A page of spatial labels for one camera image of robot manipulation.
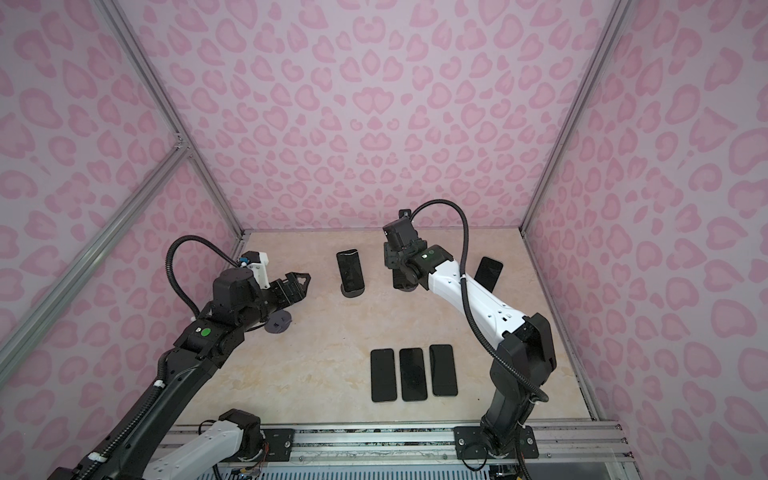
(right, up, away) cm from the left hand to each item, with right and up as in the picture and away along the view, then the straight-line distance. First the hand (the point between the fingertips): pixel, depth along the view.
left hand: (298, 276), depth 74 cm
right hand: (+25, +8, +9) cm, 28 cm away
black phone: (+38, -28, +12) cm, 48 cm away
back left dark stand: (+10, -7, +26) cm, 28 cm away
